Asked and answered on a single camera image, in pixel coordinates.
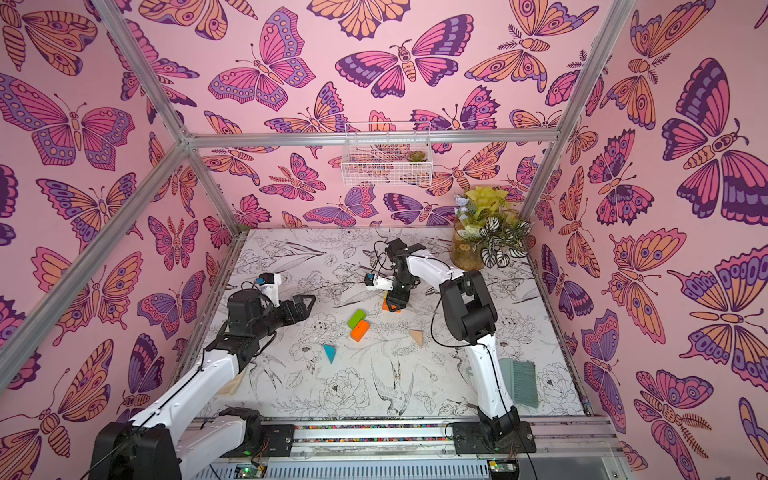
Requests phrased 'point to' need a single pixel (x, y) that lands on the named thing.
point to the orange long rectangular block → (358, 333)
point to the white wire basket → (387, 165)
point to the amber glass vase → (464, 253)
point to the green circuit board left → (250, 471)
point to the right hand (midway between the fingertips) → (397, 294)
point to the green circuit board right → (503, 469)
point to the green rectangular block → (357, 317)
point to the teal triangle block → (330, 352)
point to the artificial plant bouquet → (500, 231)
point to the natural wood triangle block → (417, 336)
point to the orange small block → (393, 307)
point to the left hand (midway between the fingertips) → (307, 297)
